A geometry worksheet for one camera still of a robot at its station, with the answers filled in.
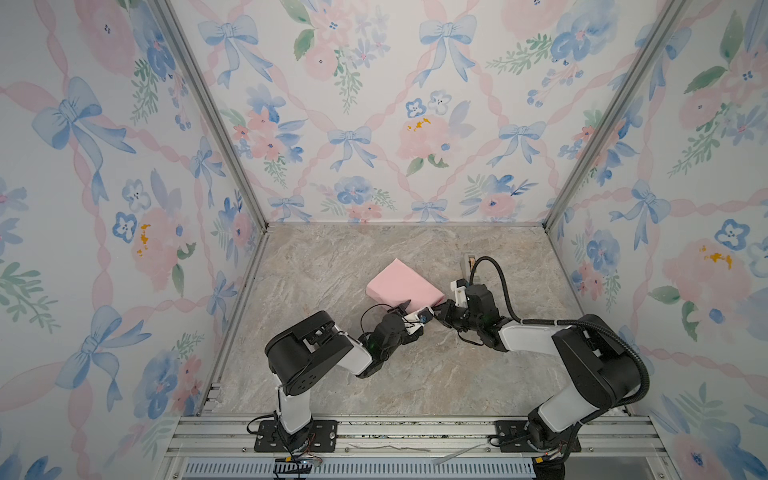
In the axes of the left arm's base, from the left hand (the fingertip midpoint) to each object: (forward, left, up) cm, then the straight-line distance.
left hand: (415, 307), depth 90 cm
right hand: (0, -3, -1) cm, 3 cm away
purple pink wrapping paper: (+8, +5, 0) cm, 10 cm away
